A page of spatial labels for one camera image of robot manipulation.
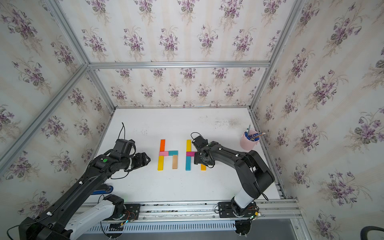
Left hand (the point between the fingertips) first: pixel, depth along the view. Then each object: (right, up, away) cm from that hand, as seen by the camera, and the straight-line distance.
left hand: (147, 162), depth 78 cm
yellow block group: (+4, -4, +13) cm, 14 cm away
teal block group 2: (+21, -4, +12) cm, 25 cm away
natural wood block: (+13, -2, +13) cm, 19 cm away
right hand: (+31, -3, +12) cm, 33 cm away
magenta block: (+23, +1, +17) cm, 28 cm away
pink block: (+6, +1, +16) cm, 17 cm away
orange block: (+4, +6, +20) cm, 21 cm away
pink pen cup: (+59, +7, +15) cm, 61 cm away
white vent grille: (+11, -31, -4) cm, 33 cm away
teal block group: (+12, +2, +15) cm, 19 cm away
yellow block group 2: (+21, +6, +21) cm, 30 cm away
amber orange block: (+30, -6, +10) cm, 33 cm away
